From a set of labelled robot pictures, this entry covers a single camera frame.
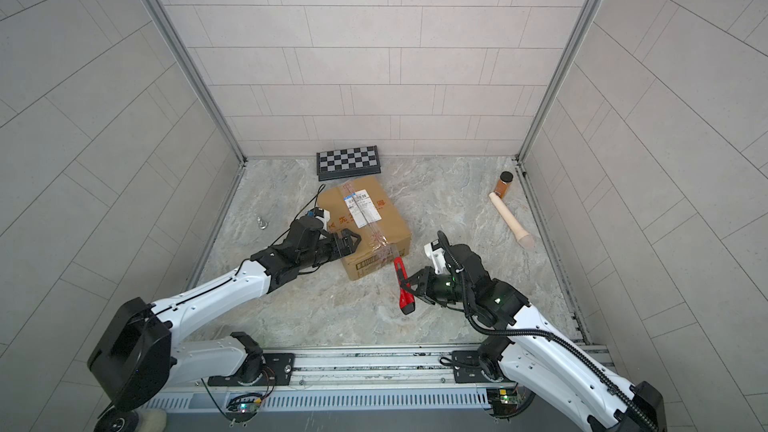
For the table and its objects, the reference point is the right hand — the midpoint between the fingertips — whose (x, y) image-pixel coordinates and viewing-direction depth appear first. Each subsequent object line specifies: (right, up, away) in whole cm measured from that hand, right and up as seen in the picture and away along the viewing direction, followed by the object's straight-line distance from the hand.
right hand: (401, 293), depth 68 cm
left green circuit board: (-35, -23, -3) cm, 42 cm away
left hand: (-11, +9, +13) cm, 20 cm away
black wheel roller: (-54, -20, -12) cm, 59 cm away
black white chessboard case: (-21, +33, +43) cm, 58 cm away
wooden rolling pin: (+38, +8, +22) cm, 45 cm away
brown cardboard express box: (-11, +18, +20) cm, 29 cm away
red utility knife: (+1, -1, -1) cm, 2 cm away
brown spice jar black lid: (+35, +24, +34) cm, 54 cm away
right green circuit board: (+23, -25, 0) cm, 34 cm away
